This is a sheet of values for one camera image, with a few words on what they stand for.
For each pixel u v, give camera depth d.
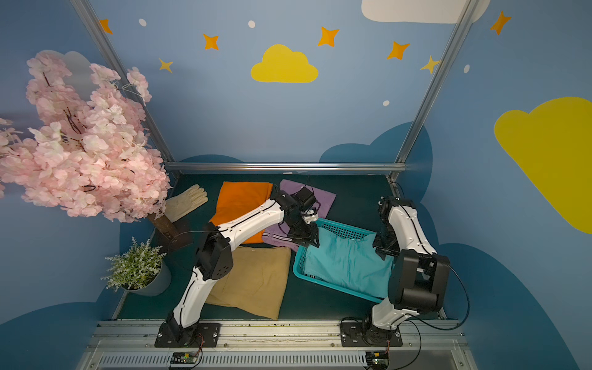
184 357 0.72
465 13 0.70
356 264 0.86
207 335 0.75
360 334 0.74
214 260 0.54
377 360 0.73
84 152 0.46
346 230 0.91
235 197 1.08
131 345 0.75
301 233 0.78
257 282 0.84
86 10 0.69
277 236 0.95
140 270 0.72
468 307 0.41
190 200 1.11
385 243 0.72
